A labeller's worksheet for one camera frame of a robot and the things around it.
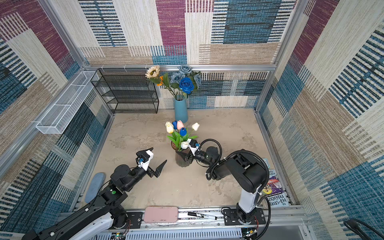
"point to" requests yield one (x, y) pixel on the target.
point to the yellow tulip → (175, 137)
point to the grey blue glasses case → (94, 185)
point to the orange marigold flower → (161, 78)
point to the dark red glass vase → (179, 161)
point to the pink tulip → (180, 124)
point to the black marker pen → (202, 215)
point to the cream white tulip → (168, 125)
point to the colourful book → (274, 191)
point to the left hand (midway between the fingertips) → (158, 152)
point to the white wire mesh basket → (59, 115)
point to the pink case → (161, 214)
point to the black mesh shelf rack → (126, 90)
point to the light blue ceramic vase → (181, 112)
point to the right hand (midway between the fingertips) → (180, 146)
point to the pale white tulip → (184, 144)
